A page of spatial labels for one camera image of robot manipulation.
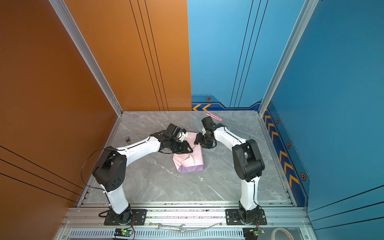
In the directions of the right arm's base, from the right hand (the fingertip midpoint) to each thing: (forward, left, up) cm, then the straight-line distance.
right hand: (196, 144), depth 94 cm
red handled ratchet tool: (+7, +48, -4) cm, 48 cm away
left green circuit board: (-45, +33, -7) cm, 56 cm away
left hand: (-6, +2, +3) cm, 7 cm away
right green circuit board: (-45, -26, -9) cm, 53 cm away
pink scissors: (+32, -14, -7) cm, 35 cm away
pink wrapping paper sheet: (-13, +2, +3) cm, 14 cm away
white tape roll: (-45, -36, -6) cm, 58 cm away
